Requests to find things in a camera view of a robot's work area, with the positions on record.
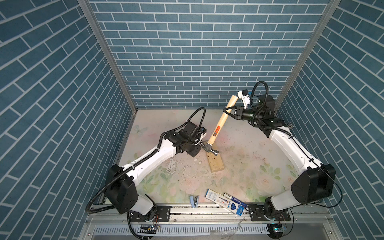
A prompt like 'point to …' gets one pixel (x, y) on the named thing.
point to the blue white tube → (234, 199)
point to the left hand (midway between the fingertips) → (200, 148)
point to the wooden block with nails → (215, 162)
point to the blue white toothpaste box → (224, 202)
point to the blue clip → (194, 201)
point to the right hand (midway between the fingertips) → (227, 111)
